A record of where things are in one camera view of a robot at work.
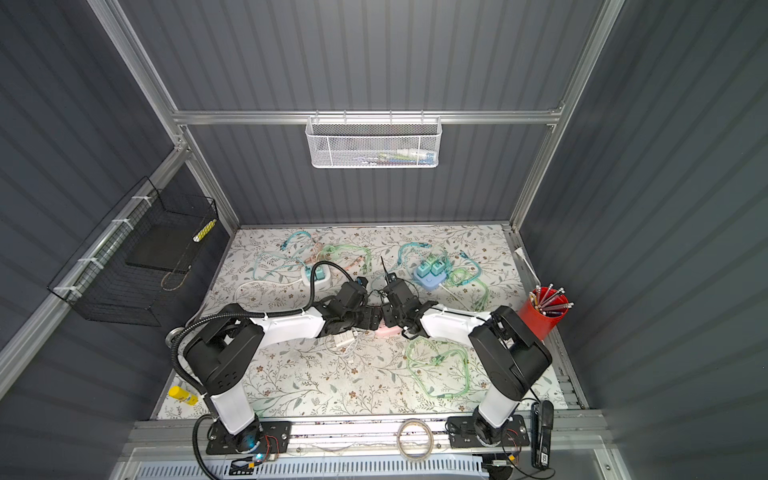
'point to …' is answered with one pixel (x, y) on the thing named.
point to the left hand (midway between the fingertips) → (373, 314)
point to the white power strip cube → (319, 283)
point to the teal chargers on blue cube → (432, 264)
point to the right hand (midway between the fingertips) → (394, 308)
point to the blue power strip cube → (430, 281)
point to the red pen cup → (545, 308)
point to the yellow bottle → (182, 394)
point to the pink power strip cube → (385, 331)
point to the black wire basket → (120, 277)
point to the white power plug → (343, 338)
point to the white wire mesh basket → (373, 142)
